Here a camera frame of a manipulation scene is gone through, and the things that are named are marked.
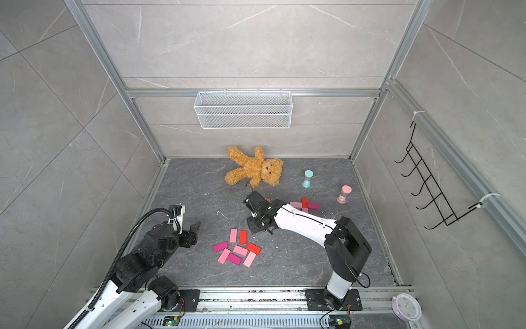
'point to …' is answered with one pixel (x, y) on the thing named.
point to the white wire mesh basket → (244, 110)
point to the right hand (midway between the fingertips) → (257, 224)
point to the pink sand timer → (346, 189)
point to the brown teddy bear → (254, 171)
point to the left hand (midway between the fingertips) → (192, 219)
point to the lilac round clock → (406, 307)
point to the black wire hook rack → (435, 192)
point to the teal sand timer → (308, 174)
